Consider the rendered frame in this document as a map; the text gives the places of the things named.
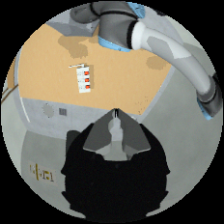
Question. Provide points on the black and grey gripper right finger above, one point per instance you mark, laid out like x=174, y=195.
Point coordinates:
x=137, y=139

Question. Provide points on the white power strip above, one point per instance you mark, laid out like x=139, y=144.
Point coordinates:
x=83, y=78

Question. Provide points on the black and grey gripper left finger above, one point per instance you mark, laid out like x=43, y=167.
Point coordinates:
x=94, y=139

